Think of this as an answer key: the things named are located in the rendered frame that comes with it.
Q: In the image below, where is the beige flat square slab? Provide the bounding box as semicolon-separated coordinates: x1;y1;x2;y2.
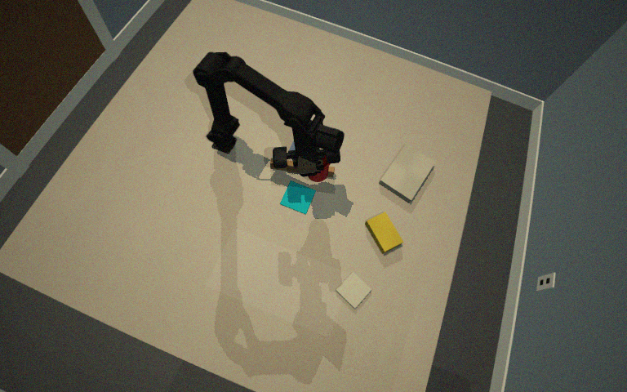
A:
336;272;371;309

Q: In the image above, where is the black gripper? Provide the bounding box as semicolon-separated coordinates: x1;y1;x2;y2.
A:
273;141;340;169

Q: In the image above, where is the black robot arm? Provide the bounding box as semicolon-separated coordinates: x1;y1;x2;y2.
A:
193;51;345;176

